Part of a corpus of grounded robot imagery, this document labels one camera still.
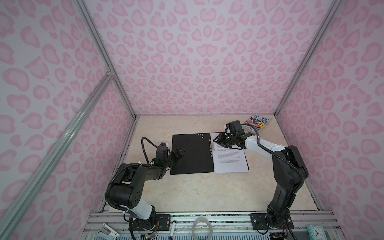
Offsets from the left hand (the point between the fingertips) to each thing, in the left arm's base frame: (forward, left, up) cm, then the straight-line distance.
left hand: (183, 153), depth 94 cm
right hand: (+5, -20, +7) cm, 22 cm away
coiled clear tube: (-35, -10, -6) cm, 37 cm away
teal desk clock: (-42, -63, -2) cm, 75 cm away
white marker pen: (-39, +3, -3) cm, 39 cm away
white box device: (-40, +34, -2) cm, 52 cm away
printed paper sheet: (-3, -28, -5) cm, 29 cm away
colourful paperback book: (+28, -55, -3) cm, 62 cm away
